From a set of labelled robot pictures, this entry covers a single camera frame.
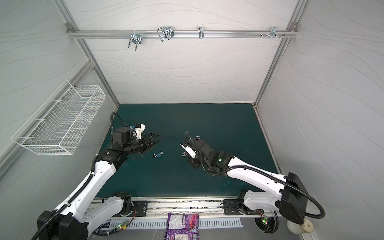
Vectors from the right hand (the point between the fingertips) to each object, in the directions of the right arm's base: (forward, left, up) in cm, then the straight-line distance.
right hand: (192, 148), depth 77 cm
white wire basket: (-1, +62, +17) cm, 64 cm away
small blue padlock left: (+3, +22, -16) cm, 28 cm away
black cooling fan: (-29, -39, -21) cm, 53 cm away
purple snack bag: (-33, +3, -14) cm, 36 cm away
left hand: (+3, +16, +5) cm, 17 cm away
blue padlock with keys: (+4, +6, -16) cm, 18 cm away
